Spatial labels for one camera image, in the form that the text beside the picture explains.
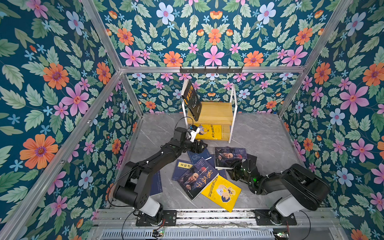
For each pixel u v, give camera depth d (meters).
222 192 0.81
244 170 0.71
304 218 0.75
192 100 0.84
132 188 0.44
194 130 0.78
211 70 0.93
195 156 0.93
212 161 0.92
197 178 0.84
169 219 0.73
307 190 0.47
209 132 1.02
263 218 0.73
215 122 0.88
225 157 0.91
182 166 0.91
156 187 0.83
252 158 0.94
